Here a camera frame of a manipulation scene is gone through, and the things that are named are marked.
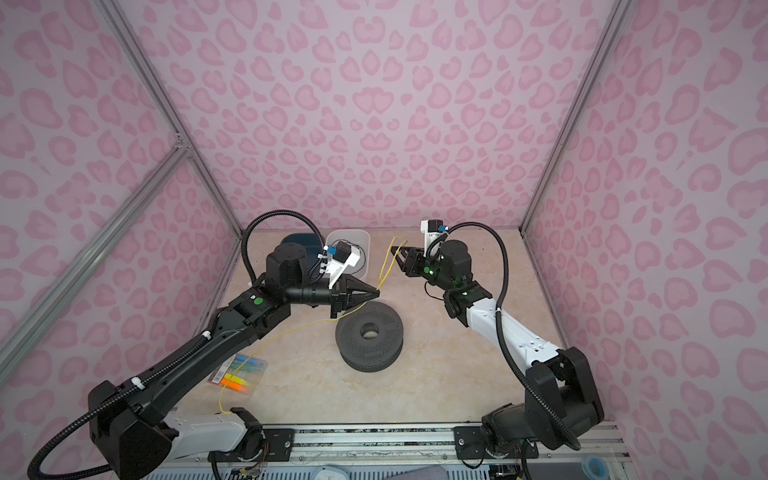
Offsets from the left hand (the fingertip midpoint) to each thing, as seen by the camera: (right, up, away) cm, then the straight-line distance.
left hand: (377, 290), depth 63 cm
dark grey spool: (-3, -20, +19) cm, 28 cm away
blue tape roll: (+51, -42, +7) cm, 66 cm away
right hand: (+4, +9, +13) cm, 17 cm away
